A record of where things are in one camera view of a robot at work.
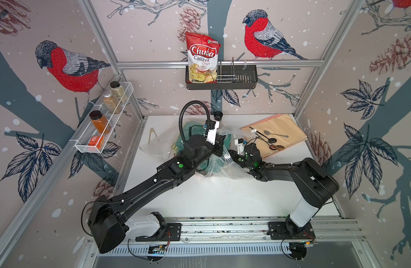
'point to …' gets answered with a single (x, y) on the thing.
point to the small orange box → (98, 141)
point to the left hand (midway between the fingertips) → (229, 132)
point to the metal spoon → (267, 133)
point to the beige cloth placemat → (282, 124)
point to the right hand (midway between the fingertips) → (220, 155)
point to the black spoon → (271, 140)
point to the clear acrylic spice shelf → (82, 140)
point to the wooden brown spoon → (279, 147)
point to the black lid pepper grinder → (218, 115)
